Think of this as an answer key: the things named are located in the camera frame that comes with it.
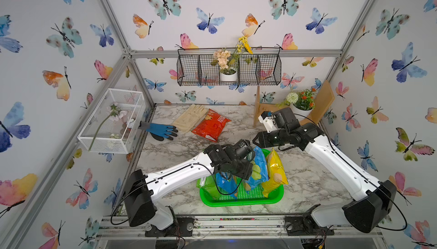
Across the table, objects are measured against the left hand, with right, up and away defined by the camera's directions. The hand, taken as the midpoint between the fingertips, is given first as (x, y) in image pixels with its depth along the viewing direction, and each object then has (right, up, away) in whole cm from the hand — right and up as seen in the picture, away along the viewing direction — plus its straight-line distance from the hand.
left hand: (249, 171), depth 73 cm
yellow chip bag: (+11, -1, -2) cm, 11 cm away
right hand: (+4, +14, +2) cm, 14 cm away
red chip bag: (-18, +18, +29) cm, 39 cm away
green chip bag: (-17, -4, -3) cm, 17 cm away
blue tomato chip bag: (-9, -4, -3) cm, 10 cm away
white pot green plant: (+32, +31, +23) cm, 50 cm away
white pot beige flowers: (-9, +47, +18) cm, 52 cm away
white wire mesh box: (-58, +19, 0) cm, 61 cm away
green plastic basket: (+5, -16, +10) cm, 19 cm away
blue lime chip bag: (+4, +1, -2) cm, 5 cm away
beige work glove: (-35, +21, +39) cm, 57 cm away
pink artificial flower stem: (-58, +25, +2) cm, 63 cm away
